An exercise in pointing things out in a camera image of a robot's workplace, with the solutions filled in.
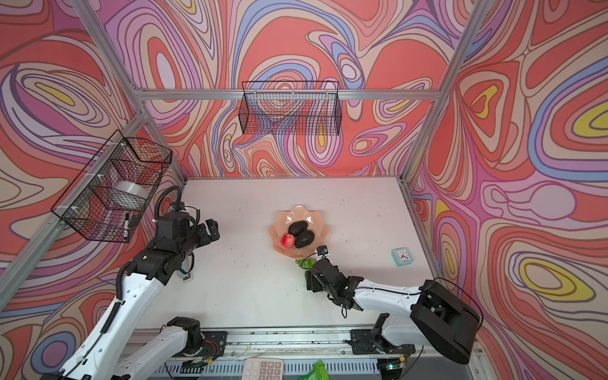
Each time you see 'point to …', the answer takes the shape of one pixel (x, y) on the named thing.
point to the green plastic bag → (319, 373)
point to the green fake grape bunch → (306, 264)
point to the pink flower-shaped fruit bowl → (316, 223)
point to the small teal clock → (401, 256)
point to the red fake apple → (287, 241)
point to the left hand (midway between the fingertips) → (207, 225)
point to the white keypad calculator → (263, 369)
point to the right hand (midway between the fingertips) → (317, 277)
